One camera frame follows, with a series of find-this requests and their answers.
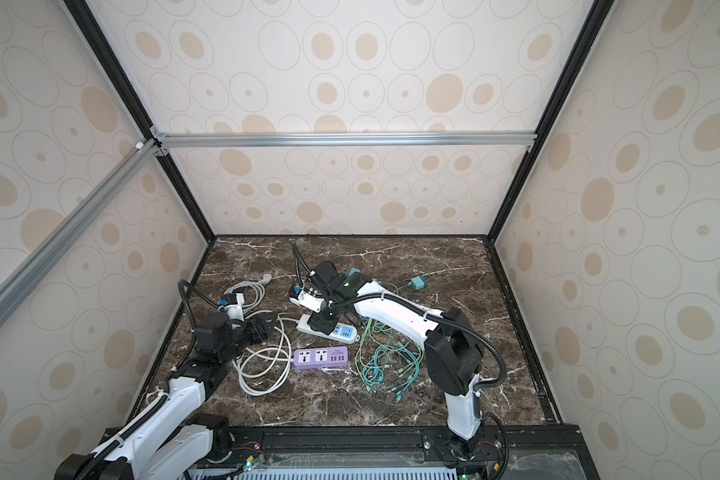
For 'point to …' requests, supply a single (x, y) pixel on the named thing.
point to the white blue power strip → (343, 332)
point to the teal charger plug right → (418, 282)
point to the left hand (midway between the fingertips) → (276, 312)
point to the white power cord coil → (264, 371)
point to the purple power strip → (321, 358)
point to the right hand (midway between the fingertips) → (320, 316)
